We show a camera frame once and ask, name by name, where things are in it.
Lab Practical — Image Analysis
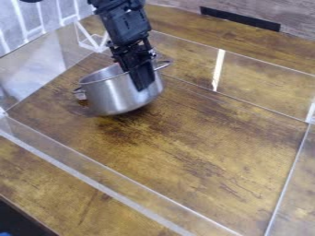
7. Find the silver metal pot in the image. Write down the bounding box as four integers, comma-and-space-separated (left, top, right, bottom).
72, 60, 171, 116

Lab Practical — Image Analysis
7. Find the clear acrylic triangle bracket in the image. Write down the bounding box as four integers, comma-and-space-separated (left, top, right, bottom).
74, 22, 110, 53

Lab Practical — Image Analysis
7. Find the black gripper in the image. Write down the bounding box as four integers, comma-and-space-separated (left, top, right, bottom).
87, 0, 155, 91

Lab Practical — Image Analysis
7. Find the black wall strip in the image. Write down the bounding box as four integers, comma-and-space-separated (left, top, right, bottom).
199, 6, 280, 32

